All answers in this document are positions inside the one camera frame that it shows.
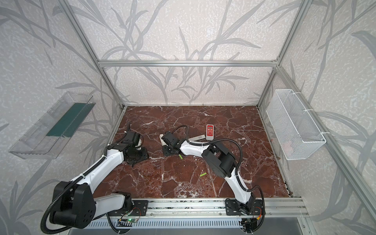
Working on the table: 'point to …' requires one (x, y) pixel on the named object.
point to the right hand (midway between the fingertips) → (165, 146)
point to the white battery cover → (200, 137)
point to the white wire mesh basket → (298, 135)
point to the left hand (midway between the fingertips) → (149, 151)
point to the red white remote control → (209, 132)
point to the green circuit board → (131, 220)
